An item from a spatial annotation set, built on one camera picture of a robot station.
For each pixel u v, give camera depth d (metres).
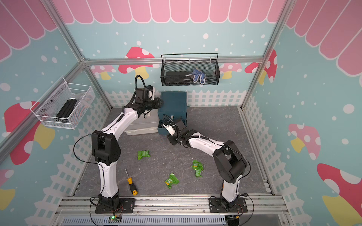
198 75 0.81
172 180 0.82
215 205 0.74
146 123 0.97
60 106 0.72
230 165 0.48
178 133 0.70
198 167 0.86
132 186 0.80
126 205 0.74
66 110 0.70
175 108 0.90
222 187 0.79
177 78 0.92
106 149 0.54
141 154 0.92
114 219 0.73
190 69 0.92
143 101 0.74
